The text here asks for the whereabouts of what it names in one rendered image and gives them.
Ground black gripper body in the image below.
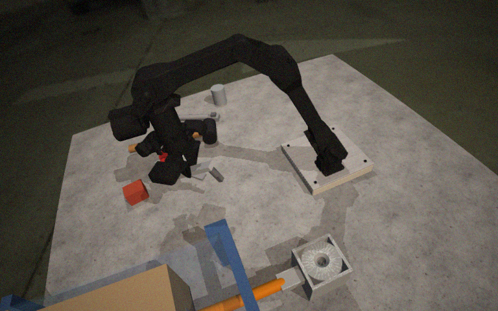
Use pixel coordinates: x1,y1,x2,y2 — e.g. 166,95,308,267
148,120,207,185

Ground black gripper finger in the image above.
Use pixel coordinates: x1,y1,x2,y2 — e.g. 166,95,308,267
180,161,191,178
184,140,200,166

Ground blue flat bar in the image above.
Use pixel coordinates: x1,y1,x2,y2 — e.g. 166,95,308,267
216,218,260,311

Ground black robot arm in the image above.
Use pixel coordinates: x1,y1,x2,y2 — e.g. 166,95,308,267
108,34,348,177

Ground dark grey cylinder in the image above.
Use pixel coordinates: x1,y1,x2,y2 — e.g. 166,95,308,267
211,84,227,106

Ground black-headed mallet with wooden handle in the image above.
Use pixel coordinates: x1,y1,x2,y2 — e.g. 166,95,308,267
128,117,217,152

